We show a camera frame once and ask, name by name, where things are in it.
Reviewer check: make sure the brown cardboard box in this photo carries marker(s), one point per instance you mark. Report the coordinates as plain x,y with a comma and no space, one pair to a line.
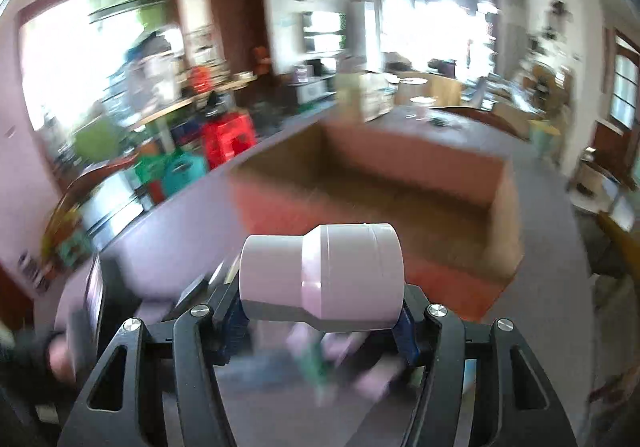
455,211

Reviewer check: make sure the white PVC pipe reducer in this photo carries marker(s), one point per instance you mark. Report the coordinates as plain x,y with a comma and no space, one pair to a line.
336,278

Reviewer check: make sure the teal plastic stool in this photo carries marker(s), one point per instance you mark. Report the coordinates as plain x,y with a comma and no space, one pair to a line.
181,169

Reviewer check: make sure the red plastic stool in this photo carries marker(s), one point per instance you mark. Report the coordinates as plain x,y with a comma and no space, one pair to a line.
228,136

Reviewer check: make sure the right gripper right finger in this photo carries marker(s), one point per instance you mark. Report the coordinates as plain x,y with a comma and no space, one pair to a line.
515,403

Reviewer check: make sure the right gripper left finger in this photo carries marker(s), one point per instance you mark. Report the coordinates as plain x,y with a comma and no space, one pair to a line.
124,365

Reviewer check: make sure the light green trash bin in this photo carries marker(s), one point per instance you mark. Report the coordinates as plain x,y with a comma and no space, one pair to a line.
543,136

